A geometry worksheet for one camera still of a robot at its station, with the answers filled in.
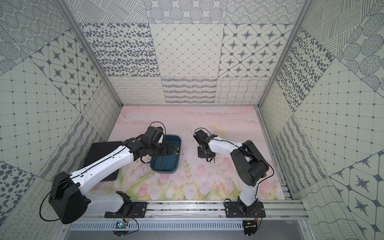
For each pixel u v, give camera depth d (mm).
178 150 929
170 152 732
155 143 660
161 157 903
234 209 731
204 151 796
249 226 721
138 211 732
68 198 393
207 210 762
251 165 478
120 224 716
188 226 701
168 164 831
